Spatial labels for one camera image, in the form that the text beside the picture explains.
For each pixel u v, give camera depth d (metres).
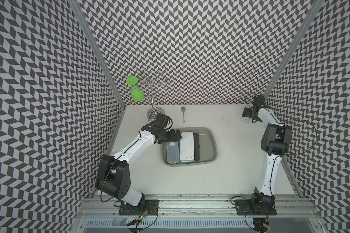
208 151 0.93
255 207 0.67
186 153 0.88
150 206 0.73
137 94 0.99
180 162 0.87
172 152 0.89
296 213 0.72
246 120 1.06
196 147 0.92
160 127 0.67
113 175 0.44
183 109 1.16
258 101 0.85
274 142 0.61
